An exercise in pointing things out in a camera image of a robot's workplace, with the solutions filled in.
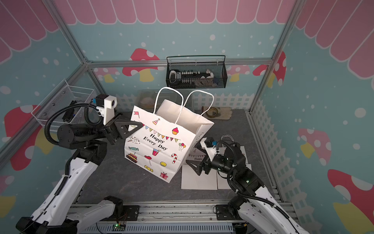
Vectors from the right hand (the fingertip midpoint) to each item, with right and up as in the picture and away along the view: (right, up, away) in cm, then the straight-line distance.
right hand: (192, 154), depth 64 cm
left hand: (-16, +11, -18) cm, 26 cm away
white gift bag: (-1, -18, +18) cm, 26 cm away
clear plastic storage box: (-29, +30, +35) cm, 54 cm away
